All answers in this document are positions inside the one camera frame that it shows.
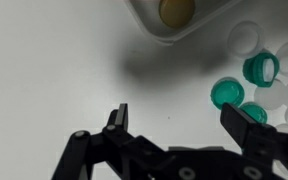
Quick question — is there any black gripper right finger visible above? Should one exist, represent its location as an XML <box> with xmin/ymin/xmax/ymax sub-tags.
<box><xmin>220</xmin><ymin>102</ymin><xmax>288</xmax><ymax>180</ymax></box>

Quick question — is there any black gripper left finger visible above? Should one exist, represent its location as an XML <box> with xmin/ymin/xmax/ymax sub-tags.
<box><xmin>52</xmin><ymin>103</ymin><xmax>172</xmax><ymax>180</ymax></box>

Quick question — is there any green bottle cap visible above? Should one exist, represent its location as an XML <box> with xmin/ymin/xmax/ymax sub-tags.
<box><xmin>238</xmin><ymin>101</ymin><xmax>269</xmax><ymax>125</ymax></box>
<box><xmin>210</xmin><ymin>77</ymin><xmax>246</xmax><ymax>110</ymax></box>

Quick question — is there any green cap with white inside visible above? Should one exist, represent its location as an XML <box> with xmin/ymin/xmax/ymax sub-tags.
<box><xmin>242</xmin><ymin>52</ymin><xmax>281</xmax><ymax>88</ymax></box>

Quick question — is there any white bowl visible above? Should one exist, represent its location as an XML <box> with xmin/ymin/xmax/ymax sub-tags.
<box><xmin>123</xmin><ymin>0</ymin><xmax>244</xmax><ymax>45</ymax></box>

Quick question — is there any yellow bottle cap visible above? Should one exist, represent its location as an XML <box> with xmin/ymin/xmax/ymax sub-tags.
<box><xmin>158</xmin><ymin>0</ymin><xmax>196</xmax><ymax>29</ymax></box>

